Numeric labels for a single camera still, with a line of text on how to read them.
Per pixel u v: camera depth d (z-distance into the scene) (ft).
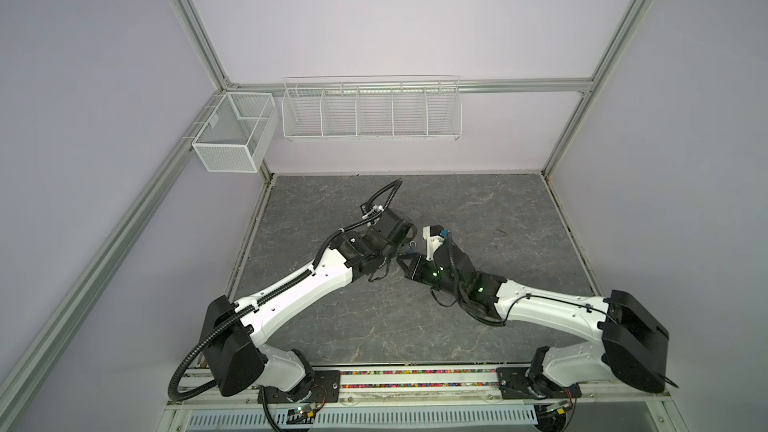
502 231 3.45
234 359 1.27
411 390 2.43
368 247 1.76
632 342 1.37
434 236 2.36
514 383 2.43
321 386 2.42
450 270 1.87
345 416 2.32
